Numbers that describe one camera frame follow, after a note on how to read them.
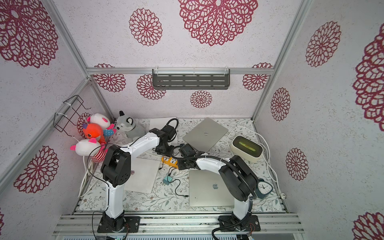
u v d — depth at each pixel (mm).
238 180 479
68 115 770
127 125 927
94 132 872
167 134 779
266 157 1027
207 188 842
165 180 868
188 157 720
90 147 795
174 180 877
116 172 523
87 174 952
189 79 973
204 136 1099
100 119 939
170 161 945
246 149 958
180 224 760
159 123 1248
